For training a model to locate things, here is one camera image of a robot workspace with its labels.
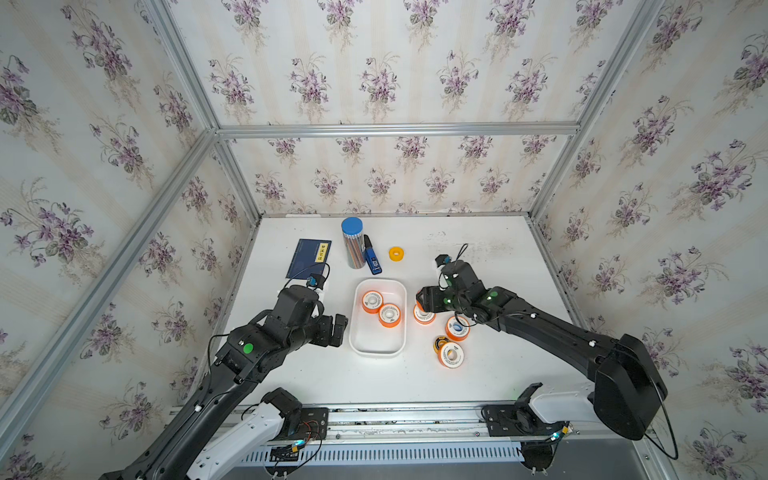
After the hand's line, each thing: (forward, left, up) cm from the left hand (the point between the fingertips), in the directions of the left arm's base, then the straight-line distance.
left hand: (335, 320), depth 70 cm
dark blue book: (+35, +15, -20) cm, 43 cm away
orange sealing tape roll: (+15, -8, -19) cm, 25 cm away
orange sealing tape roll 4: (-2, -31, -19) cm, 36 cm away
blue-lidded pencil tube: (+29, -3, -6) cm, 30 cm away
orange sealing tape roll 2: (+10, -14, -19) cm, 26 cm away
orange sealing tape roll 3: (+9, -24, -17) cm, 30 cm away
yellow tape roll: (+35, -17, -19) cm, 43 cm away
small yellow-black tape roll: (+1, -28, -19) cm, 34 cm away
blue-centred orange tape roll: (+4, -32, -15) cm, 36 cm away
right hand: (+12, -25, -8) cm, 29 cm away
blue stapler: (+30, -8, -15) cm, 35 cm away
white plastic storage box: (+5, -7, -22) cm, 24 cm away
